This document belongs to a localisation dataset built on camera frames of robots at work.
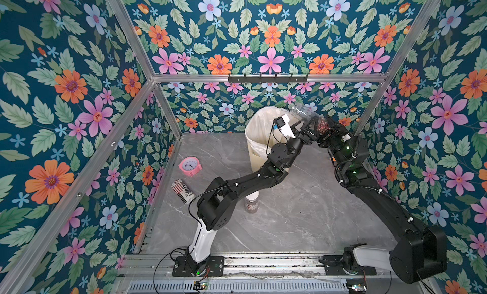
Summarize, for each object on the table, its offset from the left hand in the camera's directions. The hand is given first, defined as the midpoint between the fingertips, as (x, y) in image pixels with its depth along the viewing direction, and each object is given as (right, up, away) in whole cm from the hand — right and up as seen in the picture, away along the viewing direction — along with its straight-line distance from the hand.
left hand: (314, 116), depth 66 cm
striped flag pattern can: (-57, -32, +25) cm, 70 cm away
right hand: (+6, +2, +3) cm, 7 cm away
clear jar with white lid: (-23, -34, +14) cm, 43 cm away
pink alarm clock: (-57, -20, +36) cm, 70 cm away
